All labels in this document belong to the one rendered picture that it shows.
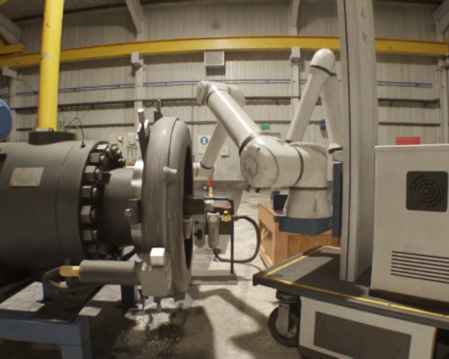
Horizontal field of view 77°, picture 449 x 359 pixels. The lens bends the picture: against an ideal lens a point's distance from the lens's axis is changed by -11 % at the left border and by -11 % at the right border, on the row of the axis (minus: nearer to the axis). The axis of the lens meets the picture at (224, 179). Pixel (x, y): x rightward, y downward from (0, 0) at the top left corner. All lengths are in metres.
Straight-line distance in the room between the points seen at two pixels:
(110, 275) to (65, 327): 0.28
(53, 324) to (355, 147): 1.25
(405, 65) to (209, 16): 8.13
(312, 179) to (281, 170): 0.15
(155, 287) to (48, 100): 4.23
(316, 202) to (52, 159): 1.01
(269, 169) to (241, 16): 12.56
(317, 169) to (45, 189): 1.00
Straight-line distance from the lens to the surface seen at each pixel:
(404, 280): 1.16
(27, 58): 15.49
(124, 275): 1.00
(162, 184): 0.99
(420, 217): 1.11
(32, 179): 1.27
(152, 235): 1.01
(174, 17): 13.84
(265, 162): 1.04
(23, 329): 1.28
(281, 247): 2.07
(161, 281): 0.97
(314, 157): 1.18
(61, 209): 1.20
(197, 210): 1.17
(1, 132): 1.39
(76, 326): 1.17
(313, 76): 1.76
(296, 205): 1.19
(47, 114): 4.94
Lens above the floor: 0.76
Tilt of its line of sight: 2 degrees down
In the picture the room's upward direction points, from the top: straight up
